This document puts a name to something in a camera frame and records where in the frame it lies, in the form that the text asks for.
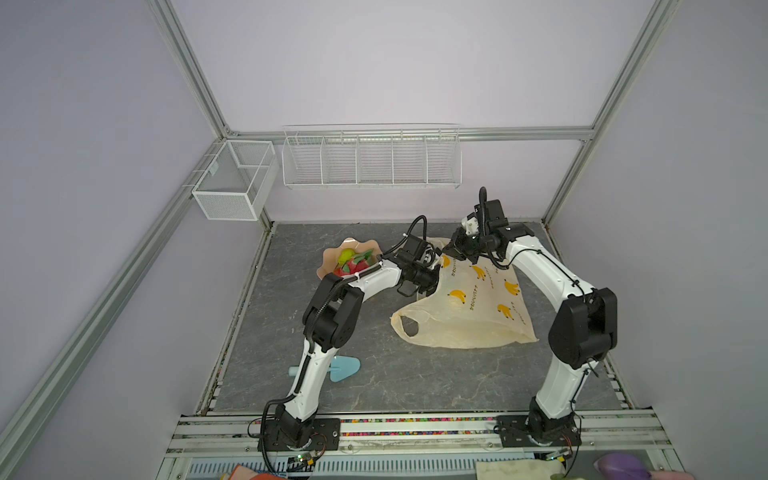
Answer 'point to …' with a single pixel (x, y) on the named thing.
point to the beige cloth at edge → (518, 469)
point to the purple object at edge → (621, 466)
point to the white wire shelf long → (419, 155)
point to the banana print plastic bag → (471, 306)
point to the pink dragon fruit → (360, 262)
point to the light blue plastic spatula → (340, 368)
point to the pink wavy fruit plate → (330, 256)
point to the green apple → (345, 256)
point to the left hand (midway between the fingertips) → (459, 293)
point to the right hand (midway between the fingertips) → (442, 250)
